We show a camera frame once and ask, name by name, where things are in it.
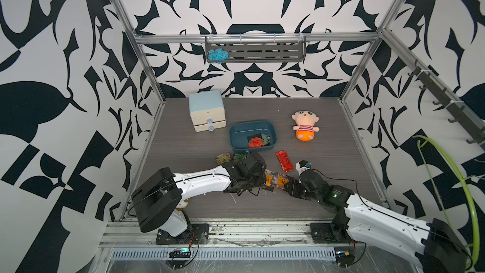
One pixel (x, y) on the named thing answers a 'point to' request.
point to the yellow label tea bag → (223, 158)
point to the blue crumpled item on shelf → (218, 54)
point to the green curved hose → (460, 170)
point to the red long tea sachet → (285, 161)
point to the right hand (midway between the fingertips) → (281, 184)
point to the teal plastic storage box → (239, 132)
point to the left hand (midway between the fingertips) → (265, 176)
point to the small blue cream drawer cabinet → (206, 110)
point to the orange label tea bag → (276, 179)
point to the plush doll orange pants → (305, 121)
